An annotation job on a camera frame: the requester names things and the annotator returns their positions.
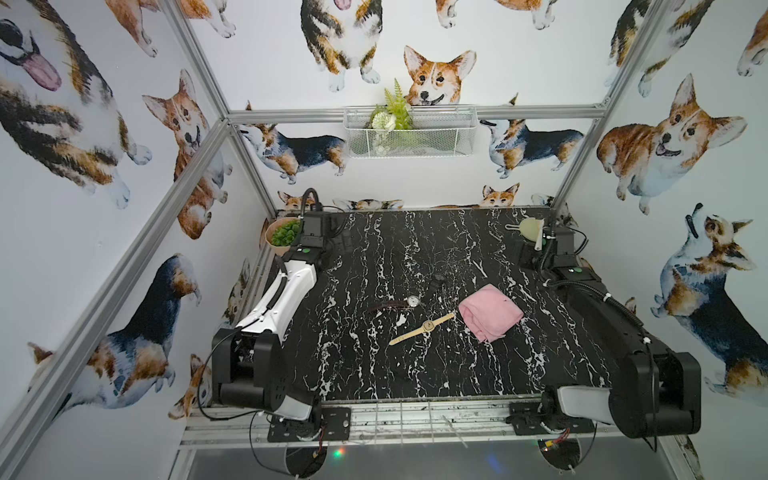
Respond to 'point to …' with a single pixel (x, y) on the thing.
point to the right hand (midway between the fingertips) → (525, 245)
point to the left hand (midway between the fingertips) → (336, 232)
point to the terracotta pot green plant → (281, 232)
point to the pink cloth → (490, 312)
